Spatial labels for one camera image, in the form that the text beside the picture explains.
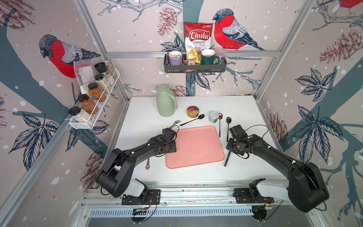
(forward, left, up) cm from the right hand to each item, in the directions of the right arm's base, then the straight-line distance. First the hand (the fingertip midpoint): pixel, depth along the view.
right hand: (229, 145), depth 87 cm
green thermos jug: (+26, +42, +11) cm, 51 cm away
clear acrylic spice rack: (-6, +72, +28) cm, 78 cm away
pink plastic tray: (+1, +21, -5) cm, 21 cm away
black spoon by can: (+25, +17, -3) cm, 31 cm away
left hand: (+1, +35, -2) cm, 35 cm away
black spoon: (+24, -5, -5) cm, 25 cm away
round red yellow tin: (+28, +23, -1) cm, 36 cm away
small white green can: (+23, +8, 0) cm, 24 cm away
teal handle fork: (-8, +2, -1) cm, 8 cm away
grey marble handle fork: (+19, +36, -3) cm, 41 cm away
